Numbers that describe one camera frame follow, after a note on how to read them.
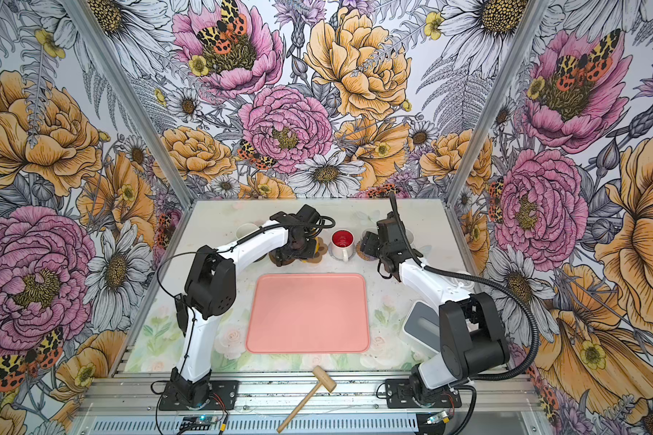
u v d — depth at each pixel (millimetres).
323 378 758
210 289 559
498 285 454
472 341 441
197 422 711
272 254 690
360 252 845
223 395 741
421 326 826
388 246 700
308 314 917
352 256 1022
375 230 736
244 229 972
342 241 1031
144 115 941
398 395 742
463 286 498
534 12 716
